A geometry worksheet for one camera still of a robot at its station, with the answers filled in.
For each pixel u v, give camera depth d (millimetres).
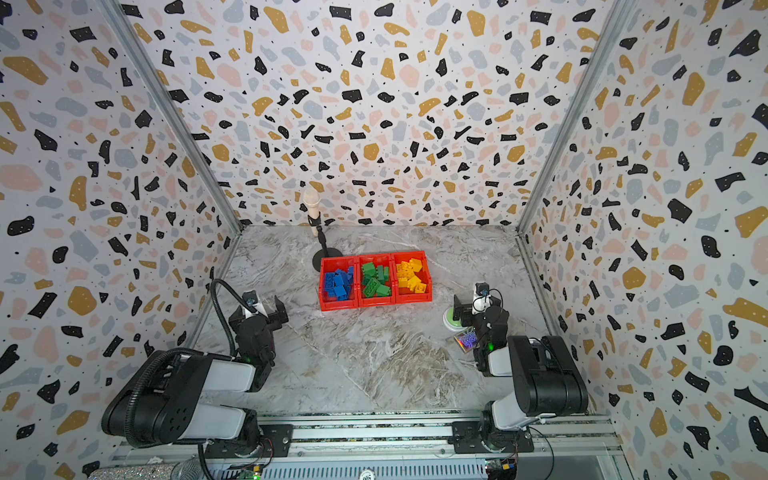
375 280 999
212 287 638
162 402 441
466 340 900
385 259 1071
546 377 474
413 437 763
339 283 1001
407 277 1032
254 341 675
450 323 939
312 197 860
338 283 1001
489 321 713
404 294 1002
